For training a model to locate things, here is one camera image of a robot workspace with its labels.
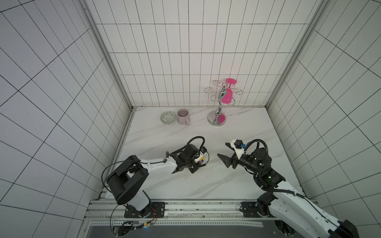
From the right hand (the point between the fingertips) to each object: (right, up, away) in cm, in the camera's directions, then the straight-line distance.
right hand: (223, 145), depth 75 cm
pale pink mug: (-22, +16, +29) cm, 40 cm away
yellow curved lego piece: (-11, -7, +2) cm, 13 cm away
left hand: (-15, -14, +13) cm, 24 cm away
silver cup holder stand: (+2, +14, +35) cm, 38 cm away
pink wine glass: (+7, +29, +15) cm, 33 cm away
